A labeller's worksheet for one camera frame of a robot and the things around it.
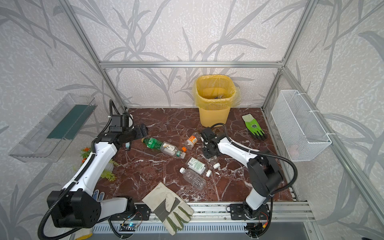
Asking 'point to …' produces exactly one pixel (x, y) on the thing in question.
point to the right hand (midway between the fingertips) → (209, 147)
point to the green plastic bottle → (152, 143)
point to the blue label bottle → (220, 97)
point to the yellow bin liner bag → (215, 89)
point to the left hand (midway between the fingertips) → (143, 126)
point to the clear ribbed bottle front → (193, 178)
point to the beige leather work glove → (169, 208)
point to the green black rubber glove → (253, 126)
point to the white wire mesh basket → (302, 136)
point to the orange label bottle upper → (192, 140)
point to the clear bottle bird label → (171, 149)
